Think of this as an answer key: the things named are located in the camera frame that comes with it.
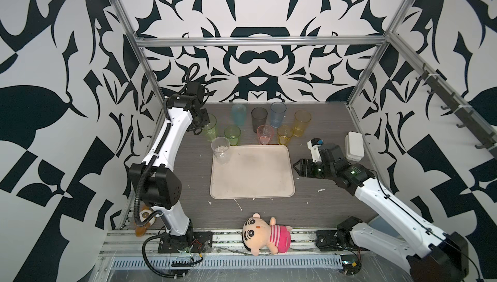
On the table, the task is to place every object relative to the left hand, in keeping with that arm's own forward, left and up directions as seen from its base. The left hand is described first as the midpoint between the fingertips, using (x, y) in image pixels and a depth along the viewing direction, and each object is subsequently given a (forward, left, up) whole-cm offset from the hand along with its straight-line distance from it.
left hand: (197, 120), depth 83 cm
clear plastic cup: (-4, -9, -15) cm, 18 cm away
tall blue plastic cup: (+13, -37, -12) cm, 41 cm away
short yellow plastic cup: (+4, -40, -17) cm, 44 cm away
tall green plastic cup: (-6, -6, +1) cm, 9 cm away
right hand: (-17, -41, -8) cm, 45 cm away
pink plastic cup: (+6, -31, -19) cm, 36 cm away
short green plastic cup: (+7, -14, -18) cm, 24 cm away
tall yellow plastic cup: (+8, -49, -10) cm, 50 cm away
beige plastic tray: (-12, -24, -25) cm, 37 cm away
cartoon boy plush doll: (-41, -24, -15) cm, 50 cm away
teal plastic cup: (+18, -17, -16) cm, 30 cm away
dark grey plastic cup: (+11, -27, -11) cm, 31 cm away
